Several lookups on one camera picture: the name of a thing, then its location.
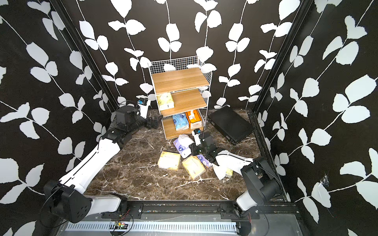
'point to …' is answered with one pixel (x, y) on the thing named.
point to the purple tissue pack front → (183, 144)
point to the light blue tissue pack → (180, 121)
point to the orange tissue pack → (194, 119)
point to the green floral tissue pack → (165, 101)
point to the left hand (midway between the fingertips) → (155, 111)
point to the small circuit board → (118, 225)
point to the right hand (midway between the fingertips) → (188, 144)
